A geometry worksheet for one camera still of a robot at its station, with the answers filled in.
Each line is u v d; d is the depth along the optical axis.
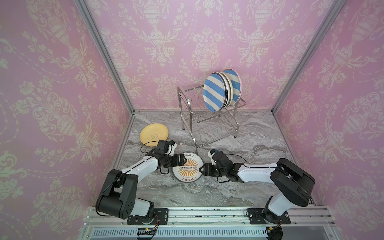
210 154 0.85
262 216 0.71
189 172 0.89
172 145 0.84
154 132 1.07
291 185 0.47
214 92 0.79
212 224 0.73
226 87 0.71
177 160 0.80
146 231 0.73
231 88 0.73
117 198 0.42
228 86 0.73
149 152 0.71
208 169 0.77
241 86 0.74
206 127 1.06
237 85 0.76
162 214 0.75
